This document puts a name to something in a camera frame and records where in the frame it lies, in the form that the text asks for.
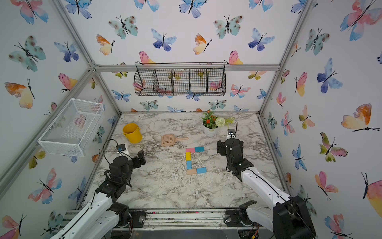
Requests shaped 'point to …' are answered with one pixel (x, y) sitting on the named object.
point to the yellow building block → (188, 156)
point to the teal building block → (199, 149)
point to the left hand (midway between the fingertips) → (137, 151)
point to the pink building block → (190, 150)
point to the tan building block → (192, 171)
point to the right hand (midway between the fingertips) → (230, 139)
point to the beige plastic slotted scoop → (169, 139)
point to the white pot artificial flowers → (211, 124)
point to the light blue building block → (201, 170)
